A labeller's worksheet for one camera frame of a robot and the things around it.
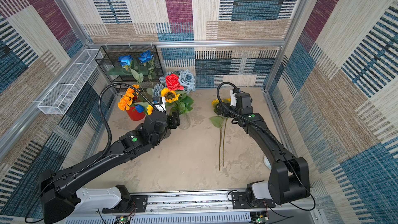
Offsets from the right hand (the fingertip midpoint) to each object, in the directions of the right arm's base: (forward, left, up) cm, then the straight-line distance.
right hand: (225, 109), depth 85 cm
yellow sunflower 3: (+3, +3, -16) cm, 17 cm away
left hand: (-9, +25, +10) cm, 28 cm away
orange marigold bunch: (-6, +46, +15) cm, 49 cm away
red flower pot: (+9, +58, -17) cm, 61 cm away
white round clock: (-23, -21, -17) cm, 36 cm away
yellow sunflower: (-3, +27, +14) cm, 31 cm away
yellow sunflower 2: (+16, +4, -13) cm, 21 cm away
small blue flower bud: (-7, +41, +11) cm, 43 cm away
